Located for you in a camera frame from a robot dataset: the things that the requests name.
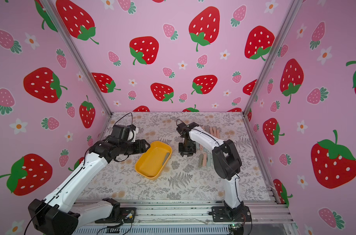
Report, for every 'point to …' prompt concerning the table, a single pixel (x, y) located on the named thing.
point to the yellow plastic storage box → (150, 163)
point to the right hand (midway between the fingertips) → (188, 153)
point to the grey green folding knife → (166, 157)
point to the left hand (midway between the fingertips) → (146, 145)
